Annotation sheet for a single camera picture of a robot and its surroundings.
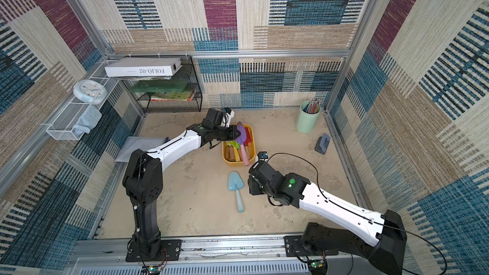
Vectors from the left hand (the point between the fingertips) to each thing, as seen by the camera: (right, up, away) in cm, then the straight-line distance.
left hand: (240, 132), depth 91 cm
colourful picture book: (-36, +18, +8) cm, 41 cm away
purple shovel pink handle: (0, -3, 0) cm, 3 cm away
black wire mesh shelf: (-26, +29, +3) cm, 39 cm away
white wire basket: (-62, +3, -22) cm, 66 cm away
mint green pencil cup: (+35, +5, +13) cm, 38 cm away
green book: (-39, +22, +2) cm, 45 cm away
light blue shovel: (-2, -24, -1) cm, 24 cm away
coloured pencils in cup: (+37, +13, +8) cm, 40 cm away
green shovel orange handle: (-2, -8, +7) cm, 11 cm away
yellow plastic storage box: (+6, -7, +5) cm, 11 cm away
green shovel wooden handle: (-6, -11, +5) cm, 13 cm away
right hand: (+5, -19, -15) cm, 25 cm away
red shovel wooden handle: (+3, -4, +3) cm, 6 cm away
